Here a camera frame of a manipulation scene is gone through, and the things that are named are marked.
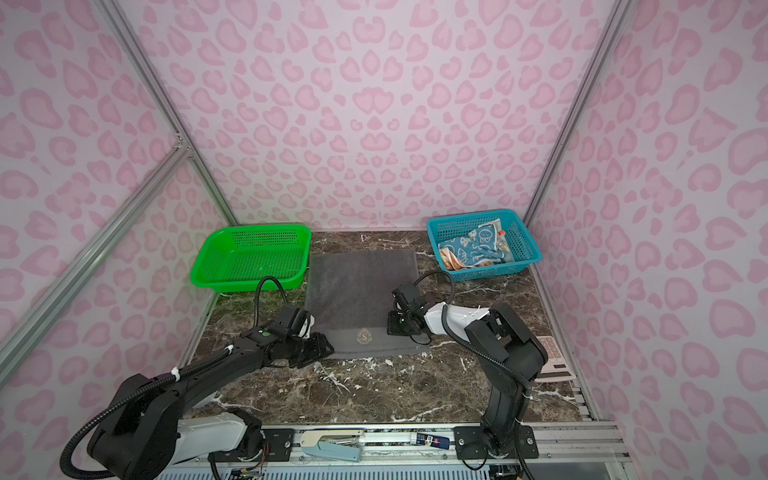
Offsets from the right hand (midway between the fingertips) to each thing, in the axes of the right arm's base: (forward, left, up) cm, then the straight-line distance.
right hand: (392, 325), depth 92 cm
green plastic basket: (+26, +60, -1) cm, 66 cm away
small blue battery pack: (-31, -11, +1) cm, 32 cm away
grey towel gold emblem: (+10, +14, 0) cm, 18 cm away
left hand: (-9, +17, +3) cm, 20 cm away
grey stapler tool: (-32, +11, +1) cm, 34 cm away
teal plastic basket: (+39, -20, +3) cm, 44 cm away
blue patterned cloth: (+31, -31, +2) cm, 44 cm away
